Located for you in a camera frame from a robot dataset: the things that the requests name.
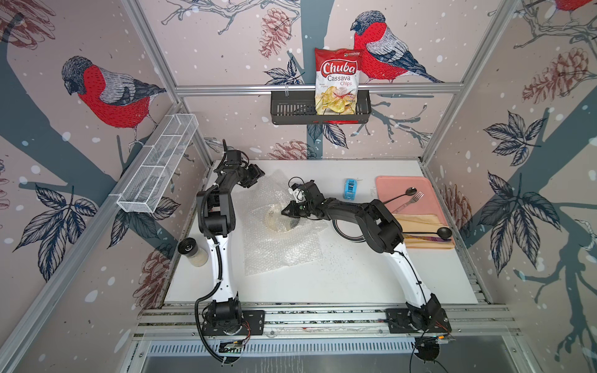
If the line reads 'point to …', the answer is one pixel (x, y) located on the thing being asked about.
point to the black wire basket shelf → (298, 107)
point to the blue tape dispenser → (350, 189)
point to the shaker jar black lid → (188, 246)
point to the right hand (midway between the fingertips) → (281, 213)
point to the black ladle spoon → (444, 232)
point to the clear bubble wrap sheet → (272, 239)
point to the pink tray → (388, 187)
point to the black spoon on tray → (409, 192)
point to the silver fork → (416, 197)
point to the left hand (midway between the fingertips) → (265, 169)
